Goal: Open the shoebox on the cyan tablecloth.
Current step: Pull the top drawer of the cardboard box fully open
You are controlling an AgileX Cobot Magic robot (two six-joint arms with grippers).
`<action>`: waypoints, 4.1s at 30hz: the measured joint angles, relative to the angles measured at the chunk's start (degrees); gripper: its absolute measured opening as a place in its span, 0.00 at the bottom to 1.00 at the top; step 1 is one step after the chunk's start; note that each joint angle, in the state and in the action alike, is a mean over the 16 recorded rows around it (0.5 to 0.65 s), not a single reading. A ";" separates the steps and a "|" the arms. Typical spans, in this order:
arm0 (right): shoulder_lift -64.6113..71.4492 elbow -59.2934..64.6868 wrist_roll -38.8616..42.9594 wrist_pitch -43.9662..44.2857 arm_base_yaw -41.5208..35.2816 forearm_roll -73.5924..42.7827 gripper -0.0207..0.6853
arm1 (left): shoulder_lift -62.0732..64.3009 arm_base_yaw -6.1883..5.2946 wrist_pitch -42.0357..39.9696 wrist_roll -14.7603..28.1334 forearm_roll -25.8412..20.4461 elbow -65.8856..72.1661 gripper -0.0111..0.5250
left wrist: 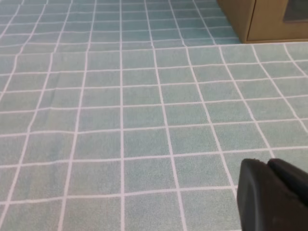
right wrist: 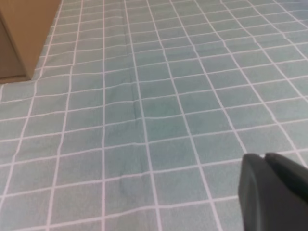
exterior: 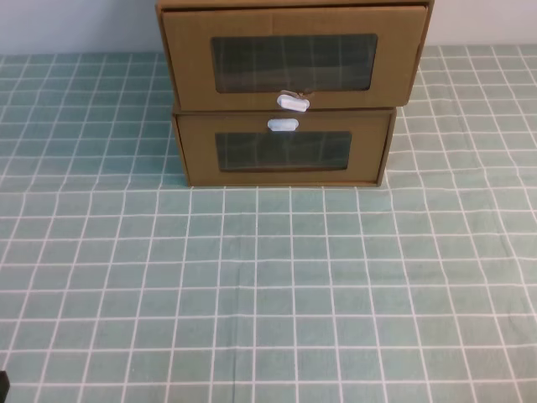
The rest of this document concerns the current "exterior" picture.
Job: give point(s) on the white box handle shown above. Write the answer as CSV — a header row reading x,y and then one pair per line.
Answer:
x,y
282,124
292,103

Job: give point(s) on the brown cardboard shoebox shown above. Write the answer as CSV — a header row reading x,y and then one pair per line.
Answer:
x,y
242,55
328,148

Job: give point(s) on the cyan checkered tablecloth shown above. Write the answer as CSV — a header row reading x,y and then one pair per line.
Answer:
x,y
119,283

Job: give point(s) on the black object at corner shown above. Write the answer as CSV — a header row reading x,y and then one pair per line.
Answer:
x,y
4,386

